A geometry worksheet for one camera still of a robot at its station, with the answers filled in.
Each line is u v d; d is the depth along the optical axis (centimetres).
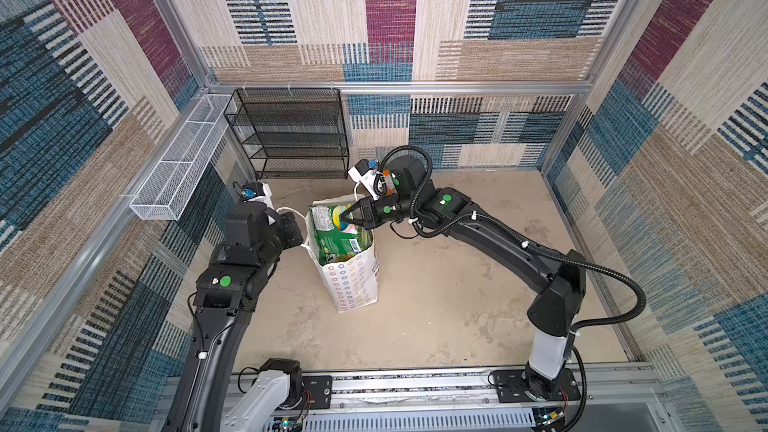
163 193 70
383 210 63
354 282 73
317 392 73
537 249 48
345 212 68
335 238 71
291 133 111
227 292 43
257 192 57
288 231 59
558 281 45
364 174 64
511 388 72
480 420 78
